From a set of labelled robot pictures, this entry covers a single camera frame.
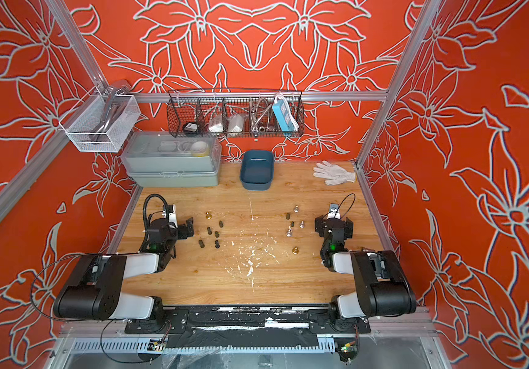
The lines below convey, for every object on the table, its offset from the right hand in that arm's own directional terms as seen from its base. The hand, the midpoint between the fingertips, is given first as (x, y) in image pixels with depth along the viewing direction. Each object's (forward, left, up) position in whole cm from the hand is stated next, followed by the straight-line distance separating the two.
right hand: (331, 215), depth 91 cm
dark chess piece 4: (+3, +17, -5) cm, 18 cm away
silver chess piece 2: (-1, +11, -6) cm, 13 cm away
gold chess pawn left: (+2, +52, -5) cm, 52 cm away
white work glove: (+28, -9, -6) cm, 30 cm away
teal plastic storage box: (+30, +32, -4) cm, 44 cm away
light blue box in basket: (+27, +19, +27) cm, 43 cm away
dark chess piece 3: (-11, +46, -6) cm, 48 cm away
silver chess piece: (+7, +13, -6) cm, 16 cm away
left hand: (-1, +62, -1) cm, 62 cm away
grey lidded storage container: (+25, +70, +8) cm, 75 cm away
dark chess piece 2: (-11, +52, -5) cm, 54 cm away
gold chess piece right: (-13, +15, -6) cm, 21 cm away
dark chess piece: (-6, +47, -6) cm, 48 cm away
